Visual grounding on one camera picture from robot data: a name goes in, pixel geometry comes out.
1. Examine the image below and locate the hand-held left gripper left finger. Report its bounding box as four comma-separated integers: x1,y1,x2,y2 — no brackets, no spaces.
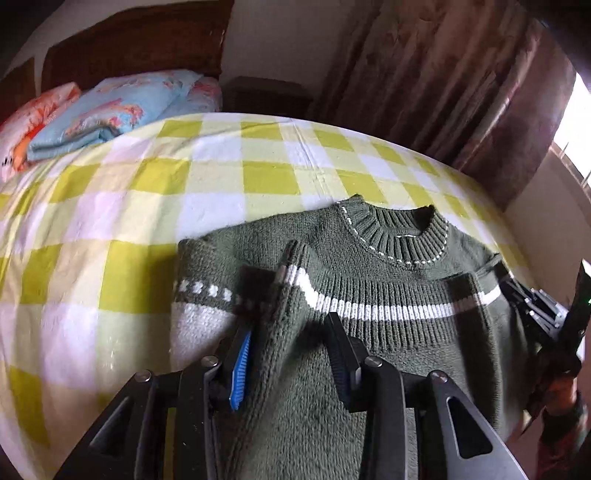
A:
53,265,280,480

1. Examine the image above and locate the dark wooden nightstand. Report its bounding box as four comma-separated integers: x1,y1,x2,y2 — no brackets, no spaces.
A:
224,76,315,121

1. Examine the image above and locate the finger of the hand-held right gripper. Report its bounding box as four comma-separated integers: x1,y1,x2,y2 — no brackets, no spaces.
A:
501,277,568,342

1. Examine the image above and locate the window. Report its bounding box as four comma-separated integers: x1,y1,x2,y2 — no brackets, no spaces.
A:
551,69,591,190

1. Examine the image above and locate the pink floral pillow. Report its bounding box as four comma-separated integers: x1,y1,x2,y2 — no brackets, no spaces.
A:
0,82,83,183

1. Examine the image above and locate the green knitted sweater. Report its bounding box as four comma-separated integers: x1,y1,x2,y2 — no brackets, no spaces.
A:
170,194,550,480

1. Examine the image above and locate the brown curtain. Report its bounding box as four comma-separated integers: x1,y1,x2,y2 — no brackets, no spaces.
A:
307,0,578,210

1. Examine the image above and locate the blue floral quilt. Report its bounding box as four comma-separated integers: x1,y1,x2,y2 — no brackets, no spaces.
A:
27,69,204,161

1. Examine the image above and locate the small wooden headboard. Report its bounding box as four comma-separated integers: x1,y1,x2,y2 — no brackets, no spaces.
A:
0,58,38,125

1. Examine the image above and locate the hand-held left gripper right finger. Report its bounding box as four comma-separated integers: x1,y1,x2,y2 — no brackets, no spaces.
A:
325,313,529,480

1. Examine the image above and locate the large wooden headboard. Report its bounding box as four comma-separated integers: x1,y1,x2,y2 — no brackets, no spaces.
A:
41,0,235,95

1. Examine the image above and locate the person's right forearm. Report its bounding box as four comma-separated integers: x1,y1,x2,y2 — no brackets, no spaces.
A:
522,369,591,480

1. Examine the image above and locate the yellow checked bed sheet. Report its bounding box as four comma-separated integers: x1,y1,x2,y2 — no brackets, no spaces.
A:
0,112,539,480

